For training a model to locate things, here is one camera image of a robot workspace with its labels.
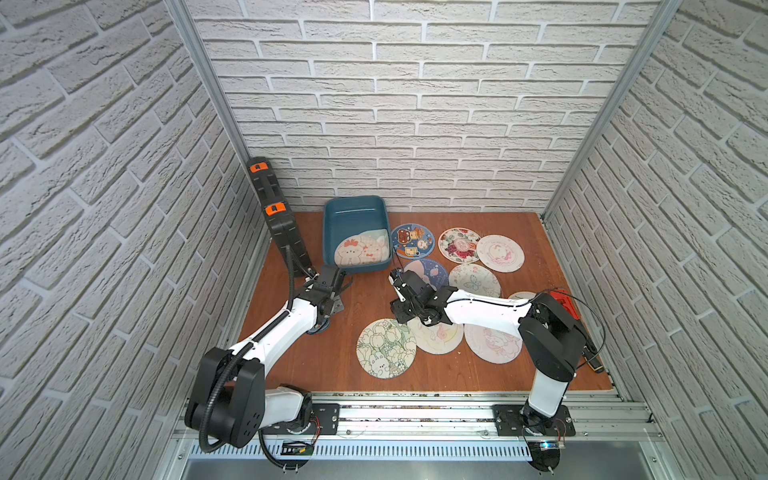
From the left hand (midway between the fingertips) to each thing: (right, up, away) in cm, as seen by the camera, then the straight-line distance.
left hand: (332, 299), depth 88 cm
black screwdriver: (+76, -17, -4) cm, 78 cm away
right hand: (+21, -2, +2) cm, 21 cm away
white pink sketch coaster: (+58, +13, +19) cm, 63 cm away
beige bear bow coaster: (0, +14, +19) cm, 23 cm away
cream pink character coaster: (+31, -12, 0) cm, 34 cm away
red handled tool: (+75, -2, +7) cm, 76 cm away
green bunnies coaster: (+16, -14, -3) cm, 22 cm away
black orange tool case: (-14, +25, -5) cm, 29 cm away
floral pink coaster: (+43, +16, +22) cm, 51 cm away
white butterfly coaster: (+47, +5, +13) cm, 49 cm away
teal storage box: (-2, +28, +30) cm, 41 cm away
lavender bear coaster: (+32, +7, +15) cm, 36 cm away
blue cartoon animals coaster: (+26, +18, +23) cm, 39 cm away
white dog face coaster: (+62, 0, +9) cm, 62 cm away
